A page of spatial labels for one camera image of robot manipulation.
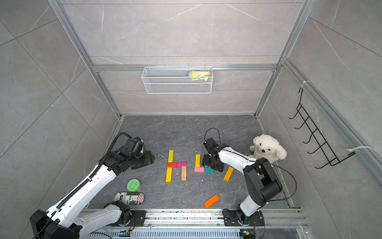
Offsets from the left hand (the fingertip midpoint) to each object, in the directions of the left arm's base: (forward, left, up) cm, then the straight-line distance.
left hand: (152, 156), depth 77 cm
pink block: (-1, -25, -16) cm, 30 cm away
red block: (+3, -8, -17) cm, 19 cm away
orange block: (-19, -31, -16) cm, 40 cm away
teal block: (-3, -31, -14) cm, 34 cm away
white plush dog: (+3, -63, +1) cm, 63 cm away
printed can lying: (-17, +11, -13) cm, 24 cm away
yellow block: (+8, -7, -16) cm, 20 cm away
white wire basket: (+51, -12, +13) cm, 54 cm away
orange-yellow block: (-4, -43, -17) cm, 46 cm away
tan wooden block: (-3, -16, -16) cm, 23 cm away
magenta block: (+3, -14, -18) cm, 23 cm away
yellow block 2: (-3, -7, -16) cm, 18 cm away
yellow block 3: (+4, -25, -16) cm, 30 cm away
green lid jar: (-10, +12, -12) cm, 20 cm away
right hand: (+1, -32, -15) cm, 35 cm away
